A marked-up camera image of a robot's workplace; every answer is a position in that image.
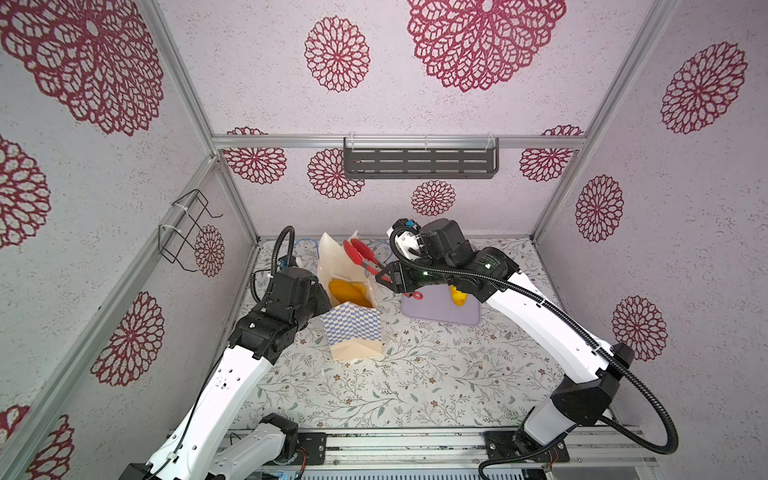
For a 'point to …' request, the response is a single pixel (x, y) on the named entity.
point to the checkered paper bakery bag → (351, 332)
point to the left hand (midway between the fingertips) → (321, 296)
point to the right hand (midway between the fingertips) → (382, 269)
